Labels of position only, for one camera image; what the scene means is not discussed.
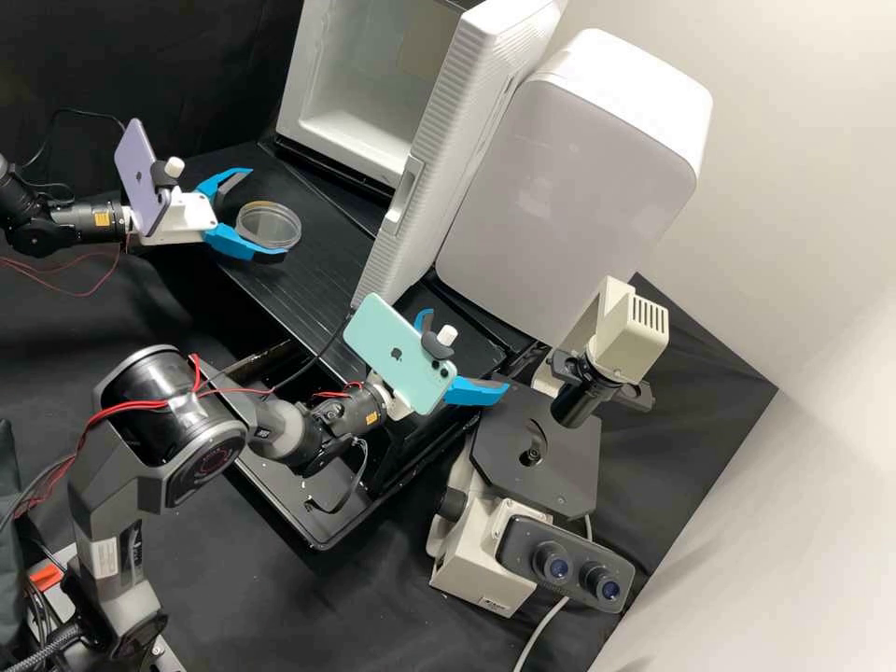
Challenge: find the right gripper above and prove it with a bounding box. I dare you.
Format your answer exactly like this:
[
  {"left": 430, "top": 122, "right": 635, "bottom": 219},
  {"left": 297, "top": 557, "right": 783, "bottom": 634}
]
[{"left": 374, "top": 306, "right": 511, "bottom": 424}]

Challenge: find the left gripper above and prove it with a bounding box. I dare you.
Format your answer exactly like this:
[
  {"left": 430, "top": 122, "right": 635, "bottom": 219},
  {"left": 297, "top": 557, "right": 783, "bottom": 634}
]
[{"left": 138, "top": 165, "right": 287, "bottom": 267}]

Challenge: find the petri dish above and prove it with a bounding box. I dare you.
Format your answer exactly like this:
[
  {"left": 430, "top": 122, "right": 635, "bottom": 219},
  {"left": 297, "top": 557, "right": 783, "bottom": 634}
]
[{"left": 234, "top": 201, "right": 304, "bottom": 254}]

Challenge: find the white incubator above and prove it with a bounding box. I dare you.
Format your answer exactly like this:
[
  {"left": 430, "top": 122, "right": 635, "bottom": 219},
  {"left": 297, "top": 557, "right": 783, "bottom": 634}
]
[{"left": 274, "top": 0, "right": 485, "bottom": 205}]

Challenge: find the incubator door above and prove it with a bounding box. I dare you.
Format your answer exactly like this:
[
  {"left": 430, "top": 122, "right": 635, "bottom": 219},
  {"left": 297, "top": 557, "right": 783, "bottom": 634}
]
[{"left": 349, "top": 0, "right": 569, "bottom": 311}]

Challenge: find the black platform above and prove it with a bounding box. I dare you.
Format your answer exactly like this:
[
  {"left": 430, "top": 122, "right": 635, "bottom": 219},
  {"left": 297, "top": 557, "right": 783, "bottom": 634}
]
[
  {"left": 257, "top": 133, "right": 407, "bottom": 211},
  {"left": 199, "top": 143, "right": 533, "bottom": 383}
]

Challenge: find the cream microscope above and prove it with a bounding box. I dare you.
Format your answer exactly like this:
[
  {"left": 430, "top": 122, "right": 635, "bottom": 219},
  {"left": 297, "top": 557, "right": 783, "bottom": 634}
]
[{"left": 427, "top": 274, "right": 675, "bottom": 619}]

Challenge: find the black tray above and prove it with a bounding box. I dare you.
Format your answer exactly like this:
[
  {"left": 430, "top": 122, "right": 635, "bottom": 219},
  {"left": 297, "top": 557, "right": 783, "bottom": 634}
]
[{"left": 223, "top": 339, "right": 517, "bottom": 553}]

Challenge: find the white box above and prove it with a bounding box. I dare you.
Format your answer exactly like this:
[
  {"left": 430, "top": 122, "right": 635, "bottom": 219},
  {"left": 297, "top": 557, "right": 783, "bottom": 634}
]
[{"left": 435, "top": 27, "right": 715, "bottom": 329}]

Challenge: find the right wrist camera phone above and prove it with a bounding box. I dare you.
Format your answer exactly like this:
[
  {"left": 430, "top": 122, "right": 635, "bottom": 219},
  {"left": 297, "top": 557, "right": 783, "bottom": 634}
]
[{"left": 342, "top": 292, "right": 461, "bottom": 416}]

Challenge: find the wrist camera phone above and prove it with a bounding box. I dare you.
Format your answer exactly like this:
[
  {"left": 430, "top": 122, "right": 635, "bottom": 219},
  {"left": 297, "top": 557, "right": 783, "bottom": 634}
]
[
  {"left": 114, "top": 117, "right": 188, "bottom": 236},
  {"left": 342, "top": 292, "right": 461, "bottom": 416}
]

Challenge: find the left wrist camera phone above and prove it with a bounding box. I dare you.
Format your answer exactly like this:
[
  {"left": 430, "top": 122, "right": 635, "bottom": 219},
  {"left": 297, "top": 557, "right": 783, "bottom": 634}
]
[{"left": 114, "top": 117, "right": 188, "bottom": 236}]

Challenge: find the black cable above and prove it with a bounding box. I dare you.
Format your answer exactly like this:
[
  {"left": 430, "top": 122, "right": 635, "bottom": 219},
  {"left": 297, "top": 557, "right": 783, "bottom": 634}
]
[
  {"left": 13, "top": 106, "right": 135, "bottom": 185},
  {"left": 269, "top": 315, "right": 359, "bottom": 395}
]

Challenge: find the grey cable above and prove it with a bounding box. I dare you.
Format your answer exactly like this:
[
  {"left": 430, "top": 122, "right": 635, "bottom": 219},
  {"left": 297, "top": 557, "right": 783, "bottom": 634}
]
[{"left": 514, "top": 593, "right": 569, "bottom": 672}]

